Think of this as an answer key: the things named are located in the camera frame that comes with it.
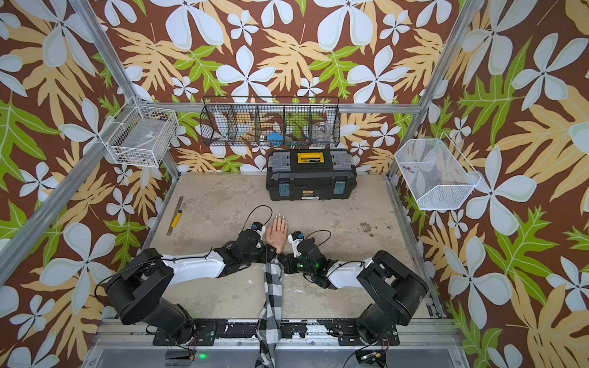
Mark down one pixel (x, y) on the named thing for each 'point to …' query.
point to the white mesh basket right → (435, 174)
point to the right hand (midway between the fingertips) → (277, 261)
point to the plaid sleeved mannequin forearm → (269, 325)
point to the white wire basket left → (139, 135)
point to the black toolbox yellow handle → (314, 174)
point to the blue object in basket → (274, 137)
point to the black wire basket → (290, 126)
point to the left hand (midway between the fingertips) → (274, 248)
